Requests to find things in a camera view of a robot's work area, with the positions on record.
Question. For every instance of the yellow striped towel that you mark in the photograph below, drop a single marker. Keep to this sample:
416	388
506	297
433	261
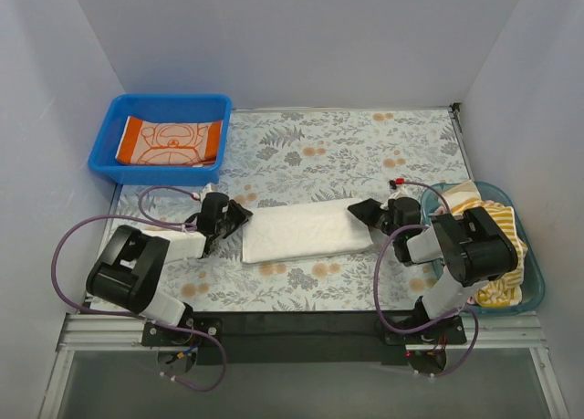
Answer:
506	291

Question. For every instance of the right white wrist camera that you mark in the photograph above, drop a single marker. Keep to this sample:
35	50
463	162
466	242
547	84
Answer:
399	192

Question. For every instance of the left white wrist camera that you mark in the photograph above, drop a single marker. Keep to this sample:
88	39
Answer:
208	189

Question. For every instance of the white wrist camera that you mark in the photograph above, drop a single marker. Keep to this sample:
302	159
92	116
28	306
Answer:
208	189
399	192

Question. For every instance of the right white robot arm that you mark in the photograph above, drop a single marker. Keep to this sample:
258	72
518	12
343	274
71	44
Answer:
473	247

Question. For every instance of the teal laundry basket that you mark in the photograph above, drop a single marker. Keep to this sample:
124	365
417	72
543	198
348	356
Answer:
533	287

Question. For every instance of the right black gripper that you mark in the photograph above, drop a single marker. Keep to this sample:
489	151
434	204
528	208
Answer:
379	216

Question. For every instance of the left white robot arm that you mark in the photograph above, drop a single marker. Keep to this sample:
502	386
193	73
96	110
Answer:
128	270

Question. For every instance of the blue plastic bin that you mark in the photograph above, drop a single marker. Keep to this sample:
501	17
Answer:
165	108

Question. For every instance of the aluminium frame rail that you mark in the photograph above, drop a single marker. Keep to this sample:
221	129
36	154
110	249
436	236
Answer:
104	333

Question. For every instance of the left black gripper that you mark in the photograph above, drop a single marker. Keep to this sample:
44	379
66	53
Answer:
229	218

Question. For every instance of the white towel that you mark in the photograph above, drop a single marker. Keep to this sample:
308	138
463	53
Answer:
301	231

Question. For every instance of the orange cartoon towel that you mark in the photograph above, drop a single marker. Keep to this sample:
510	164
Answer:
145	143

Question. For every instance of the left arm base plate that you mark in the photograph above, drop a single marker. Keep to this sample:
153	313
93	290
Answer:
155	335

